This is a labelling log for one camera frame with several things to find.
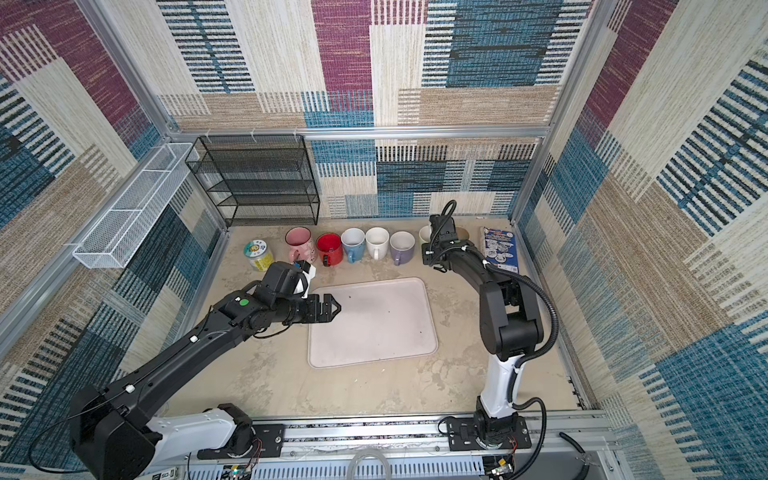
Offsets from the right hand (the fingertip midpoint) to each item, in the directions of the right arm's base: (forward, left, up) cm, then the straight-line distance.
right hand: (434, 253), depth 98 cm
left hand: (-22, +31, +8) cm, 39 cm away
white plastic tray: (-18, +19, -10) cm, 28 cm away
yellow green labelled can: (+3, +58, -2) cm, 58 cm away
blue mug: (+8, +27, -2) cm, 28 cm away
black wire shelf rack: (+29, +61, +9) cm, 68 cm away
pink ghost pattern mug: (+4, +44, +1) cm, 44 cm away
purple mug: (+8, +10, -6) cm, 14 cm away
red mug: (+8, +36, -6) cm, 37 cm away
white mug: (+6, +19, -1) cm, 20 cm away
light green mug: (+8, +3, 0) cm, 9 cm away
